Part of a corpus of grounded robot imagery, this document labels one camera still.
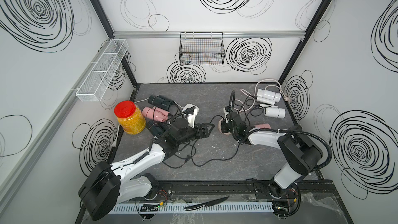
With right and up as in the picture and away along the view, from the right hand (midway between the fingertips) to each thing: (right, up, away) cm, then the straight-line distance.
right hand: (223, 122), depth 93 cm
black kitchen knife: (-11, -34, -23) cm, 43 cm away
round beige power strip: (-3, -3, -9) cm, 10 cm away
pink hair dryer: (-42, +5, 0) cm, 43 cm away
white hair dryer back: (+34, +15, +14) cm, 40 cm away
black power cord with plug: (+26, +9, +12) cm, 30 cm away
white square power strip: (-16, +9, -22) cm, 28 cm away
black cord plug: (-20, -18, -9) cm, 28 cm away
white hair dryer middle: (+35, +6, +7) cm, 36 cm away
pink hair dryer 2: (+23, -2, -3) cm, 24 cm away
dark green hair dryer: (-40, +12, +9) cm, 43 cm away
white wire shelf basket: (-64, +19, -22) cm, 70 cm away
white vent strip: (-42, -35, -24) cm, 60 cm away
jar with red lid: (-51, +4, -11) cm, 53 cm away
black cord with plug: (-5, -20, -10) cm, 23 cm away
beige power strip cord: (+51, +14, +22) cm, 57 cm away
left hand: (-9, 0, -17) cm, 19 cm away
